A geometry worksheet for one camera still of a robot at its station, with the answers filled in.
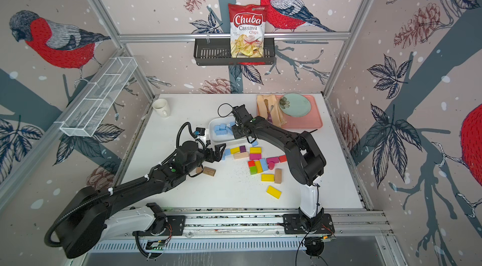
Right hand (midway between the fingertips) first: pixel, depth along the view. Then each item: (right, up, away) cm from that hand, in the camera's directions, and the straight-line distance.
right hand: (237, 129), depth 95 cm
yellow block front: (+17, -27, -12) cm, 34 cm away
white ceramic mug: (-43, +11, +9) cm, 45 cm away
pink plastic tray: (+43, +4, +12) cm, 45 cm away
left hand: (-7, -4, -13) cm, 15 cm away
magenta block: (+8, -14, -2) cm, 16 cm away
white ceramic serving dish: (-8, -5, +4) cm, 10 cm away
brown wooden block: (-13, -20, -7) cm, 25 cm away
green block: (+8, -19, -6) cm, 22 cm away
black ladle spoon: (+42, -2, +8) cm, 43 cm away
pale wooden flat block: (+2, -13, -2) cm, 13 cm away
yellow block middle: (+15, -22, -9) cm, 28 cm away
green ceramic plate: (+35, +13, +20) cm, 43 cm away
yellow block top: (+10, -11, +1) cm, 15 cm away
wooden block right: (+20, -21, -10) cm, 30 cm away
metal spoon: (+19, +6, +16) cm, 25 cm away
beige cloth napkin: (+23, +7, +14) cm, 28 cm away
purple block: (+3, -10, 0) cm, 11 cm away
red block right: (+23, -15, -2) cm, 27 cm away
